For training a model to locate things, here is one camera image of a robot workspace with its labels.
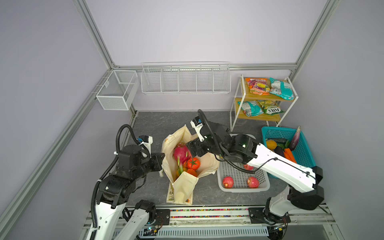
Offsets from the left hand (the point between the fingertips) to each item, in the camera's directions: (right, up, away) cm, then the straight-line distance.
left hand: (164, 157), depth 65 cm
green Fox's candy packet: (+63, +26, +31) cm, 75 cm away
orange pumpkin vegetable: (+12, -11, +13) cm, 21 cm away
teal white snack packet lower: (+50, +25, +31) cm, 64 cm away
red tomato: (+12, -7, +16) cm, 21 cm away
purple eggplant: (+77, +5, +29) cm, 82 cm away
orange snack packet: (+49, +36, +18) cm, 63 cm away
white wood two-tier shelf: (+51, +29, +17) cm, 61 cm away
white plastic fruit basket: (+38, -16, +22) cm, 46 cm away
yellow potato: (+63, +2, +30) cm, 70 cm away
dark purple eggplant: (+67, -2, +30) cm, 73 cm away
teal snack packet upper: (+61, +34, +16) cm, 71 cm away
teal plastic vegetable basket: (+79, -3, +26) cm, 83 cm away
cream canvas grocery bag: (+6, -18, +9) cm, 21 cm away
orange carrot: (+72, -5, +29) cm, 78 cm away
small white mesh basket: (-40, +39, +36) cm, 66 cm away
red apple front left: (+31, -16, +14) cm, 38 cm away
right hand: (+13, +7, -1) cm, 15 cm away
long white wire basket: (+7, +46, +34) cm, 57 cm away
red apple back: (+45, -17, +14) cm, 50 cm away
